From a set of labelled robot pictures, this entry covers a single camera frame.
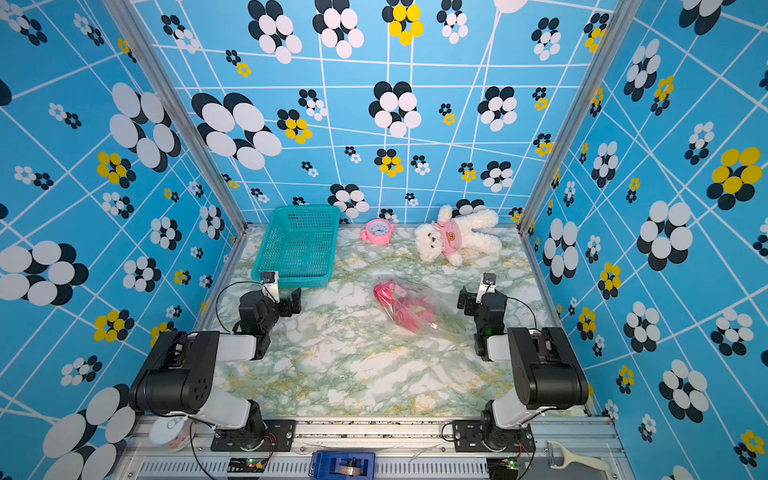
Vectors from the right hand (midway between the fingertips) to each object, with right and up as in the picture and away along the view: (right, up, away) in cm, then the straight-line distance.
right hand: (485, 288), depth 93 cm
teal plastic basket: (-66, +15, +22) cm, 71 cm away
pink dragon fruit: (-25, -5, -6) cm, 27 cm away
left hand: (-63, +1, 0) cm, 63 cm away
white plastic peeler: (+12, -37, -24) cm, 46 cm away
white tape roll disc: (-83, -32, -23) cm, 91 cm away
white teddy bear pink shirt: (-9, +17, +12) cm, 23 cm away
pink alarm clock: (-36, +19, +22) cm, 46 cm away
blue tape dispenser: (-41, -38, -26) cm, 61 cm away
